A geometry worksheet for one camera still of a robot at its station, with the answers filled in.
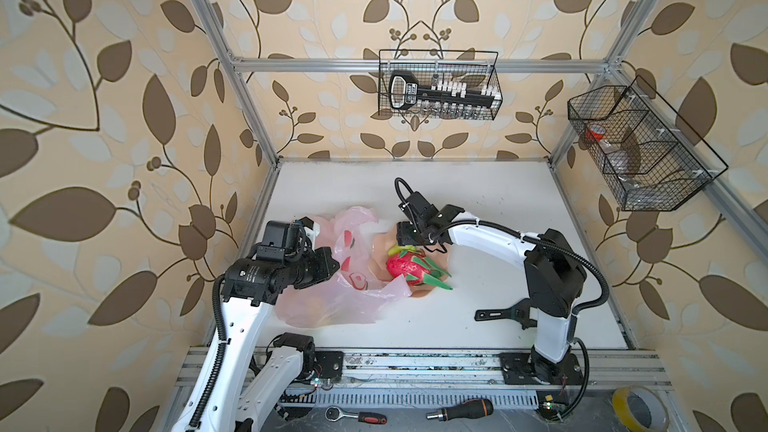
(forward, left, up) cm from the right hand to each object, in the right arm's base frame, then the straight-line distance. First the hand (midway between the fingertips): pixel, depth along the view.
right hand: (406, 238), depth 89 cm
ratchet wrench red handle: (-41, +18, -7) cm, 46 cm away
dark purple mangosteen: (-11, +14, -5) cm, 19 cm away
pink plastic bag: (-20, +14, +8) cm, 25 cm away
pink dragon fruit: (-10, -2, 0) cm, 10 cm away
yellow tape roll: (-45, -55, -6) cm, 71 cm away
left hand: (-14, +16, +14) cm, 26 cm away
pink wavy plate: (+2, +6, -4) cm, 8 cm away
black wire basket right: (+5, -61, +26) cm, 66 cm away
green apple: (-3, +3, -2) cm, 4 cm away
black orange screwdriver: (-42, -12, -5) cm, 44 cm away
